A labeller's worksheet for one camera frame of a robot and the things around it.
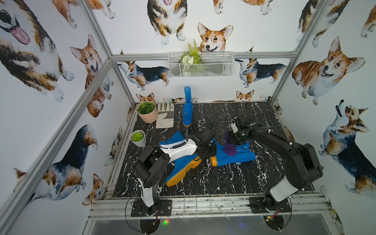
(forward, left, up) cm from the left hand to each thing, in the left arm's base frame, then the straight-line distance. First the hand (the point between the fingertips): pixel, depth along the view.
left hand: (217, 152), depth 87 cm
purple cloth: (+1, -6, +3) cm, 7 cm away
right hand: (+6, -5, +4) cm, 9 cm away
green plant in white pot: (+10, +49, +4) cm, 50 cm away
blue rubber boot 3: (-7, +21, 0) cm, 22 cm away
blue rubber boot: (-1, -16, -1) cm, 16 cm away
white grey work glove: (+31, +36, -6) cm, 48 cm away
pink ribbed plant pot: (+27, +45, 0) cm, 53 cm away
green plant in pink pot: (+32, +48, +5) cm, 58 cm away
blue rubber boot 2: (+22, +18, +16) cm, 32 cm away
